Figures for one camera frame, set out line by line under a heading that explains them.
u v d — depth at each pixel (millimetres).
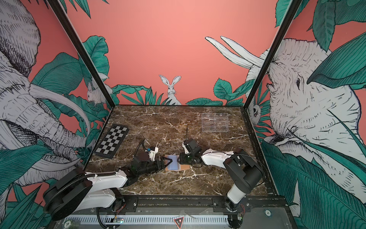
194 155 701
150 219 702
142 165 677
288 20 731
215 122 1053
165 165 752
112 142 949
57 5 689
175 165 851
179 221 688
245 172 457
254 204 746
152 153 797
